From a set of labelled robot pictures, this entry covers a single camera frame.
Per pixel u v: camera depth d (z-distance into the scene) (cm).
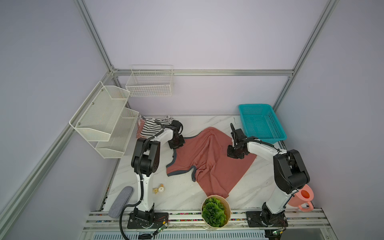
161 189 82
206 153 97
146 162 56
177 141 89
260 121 119
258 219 73
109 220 75
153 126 103
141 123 107
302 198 70
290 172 48
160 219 73
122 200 77
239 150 72
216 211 66
